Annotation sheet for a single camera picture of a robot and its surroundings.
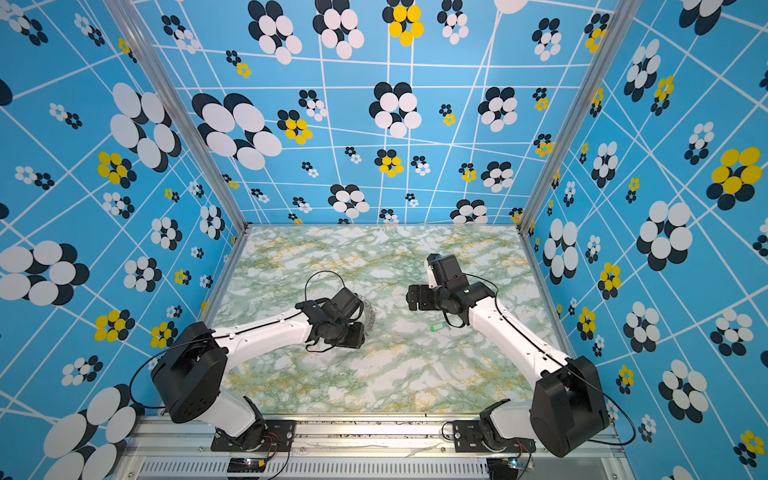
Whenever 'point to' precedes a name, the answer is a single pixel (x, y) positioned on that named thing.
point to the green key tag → (437, 326)
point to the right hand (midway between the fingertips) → (425, 295)
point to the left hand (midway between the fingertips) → (365, 338)
